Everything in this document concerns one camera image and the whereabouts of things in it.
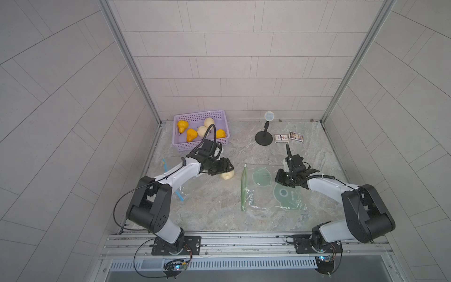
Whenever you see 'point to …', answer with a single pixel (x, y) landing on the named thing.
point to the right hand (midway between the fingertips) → (274, 177)
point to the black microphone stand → (264, 138)
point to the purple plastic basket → (179, 143)
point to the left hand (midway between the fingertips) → (231, 167)
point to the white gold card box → (281, 138)
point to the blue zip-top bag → (181, 192)
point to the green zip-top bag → (261, 192)
